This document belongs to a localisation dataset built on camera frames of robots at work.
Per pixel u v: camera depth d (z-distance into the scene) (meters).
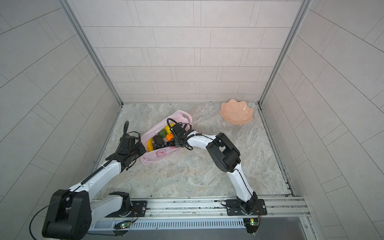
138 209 0.70
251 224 0.68
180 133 0.75
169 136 0.94
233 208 0.71
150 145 0.91
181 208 0.73
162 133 0.94
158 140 0.93
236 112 1.10
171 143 0.89
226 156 0.54
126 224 0.65
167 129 0.94
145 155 0.80
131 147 0.68
